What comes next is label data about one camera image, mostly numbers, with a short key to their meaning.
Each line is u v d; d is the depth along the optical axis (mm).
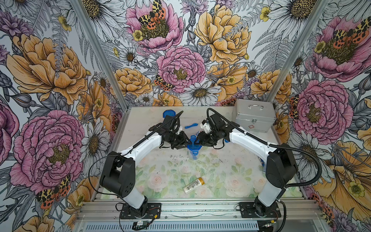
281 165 464
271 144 497
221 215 736
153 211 733
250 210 730
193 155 847
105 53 914
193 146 866
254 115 988
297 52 883
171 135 726
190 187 796
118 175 443
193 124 1094
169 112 994
